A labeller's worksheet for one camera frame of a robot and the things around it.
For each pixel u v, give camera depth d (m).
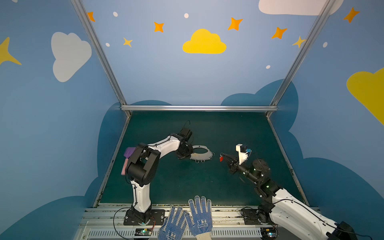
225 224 0.73
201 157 0.96
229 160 0.74
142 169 0.50
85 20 0.72
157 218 0.74
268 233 0.72
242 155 0.67
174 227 0.72
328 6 0.69
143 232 0.71
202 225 0.72
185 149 0.82
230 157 0.72
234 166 0.67
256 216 0.73
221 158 0.77
